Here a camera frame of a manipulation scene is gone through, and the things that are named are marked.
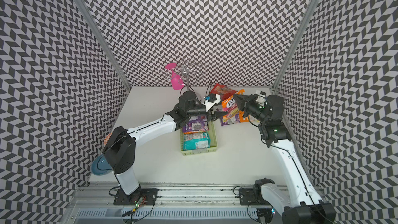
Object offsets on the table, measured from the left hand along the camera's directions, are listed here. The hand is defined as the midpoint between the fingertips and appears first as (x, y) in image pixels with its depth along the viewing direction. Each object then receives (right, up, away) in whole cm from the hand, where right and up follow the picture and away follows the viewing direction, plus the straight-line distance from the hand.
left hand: (225, 108), depth 74 cm
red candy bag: (+4, +10, +41) cm, 42 cm away
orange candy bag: (+13, -8, +25) cm, 29 cm away
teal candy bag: (-15, -20, +15) cm, 29 cm away
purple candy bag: (-16, -11, +20) cm, 28 cm away
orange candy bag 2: (+1, +2, -5) cm, 5 cm away
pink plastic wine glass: (-29, +16, +27) cm, 43 cm away
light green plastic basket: (-5, -22, +17) cm, 28 cm away
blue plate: (-65, -31, +6) cm, 72 cm away
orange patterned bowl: (-70, -19, +20) cm, 75 cm away
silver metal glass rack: (-23, +28, +31) cm, 47 cm away
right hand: (+2, +5, -7) cm, 9 cm away
